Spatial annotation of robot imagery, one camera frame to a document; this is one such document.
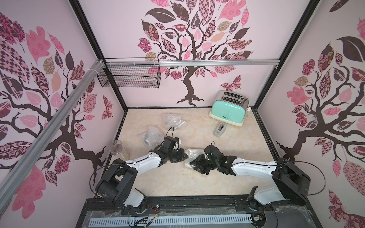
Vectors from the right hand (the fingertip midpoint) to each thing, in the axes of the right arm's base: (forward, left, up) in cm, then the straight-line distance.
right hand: (190, 164), depth 79 cm
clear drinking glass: (+6, +41, +6) cm, 42 cm away
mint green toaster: (+38, -29, +7) cm, 49 cm away
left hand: (+5, 0, -4) cm, 6 cm away
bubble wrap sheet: (+34, +11, 0) cm, 35 cm away
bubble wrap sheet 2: (+19, +24, 0) cm, 30 cm away
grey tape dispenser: (+29, -23, -6) cm, 38 cm away
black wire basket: (+55, +39, +26) cm, 72 cm away
